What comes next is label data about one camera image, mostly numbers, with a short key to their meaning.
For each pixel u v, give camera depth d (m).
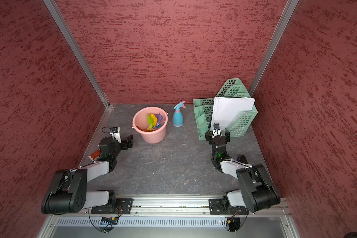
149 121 0.94
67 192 0.43
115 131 0.79
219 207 0.74
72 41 0.83
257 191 0.43
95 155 0.91
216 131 0.74
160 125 0.96
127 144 0.83
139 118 0.92
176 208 0.75
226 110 0.89
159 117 0.95
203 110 1.10
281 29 0.78
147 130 0.89
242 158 0.86
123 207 0.74
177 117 1.01
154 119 0.92
